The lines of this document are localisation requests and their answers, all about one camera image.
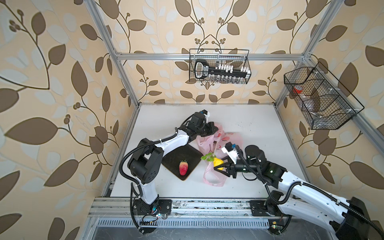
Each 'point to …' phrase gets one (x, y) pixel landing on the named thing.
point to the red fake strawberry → (183, 166)
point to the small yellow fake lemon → (217, 161)
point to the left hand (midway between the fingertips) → (220, 127)
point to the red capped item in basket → (297, 89)
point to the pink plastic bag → (213, 144)
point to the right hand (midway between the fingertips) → (216, 166)
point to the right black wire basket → (325, 103)
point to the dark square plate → (171, 160)
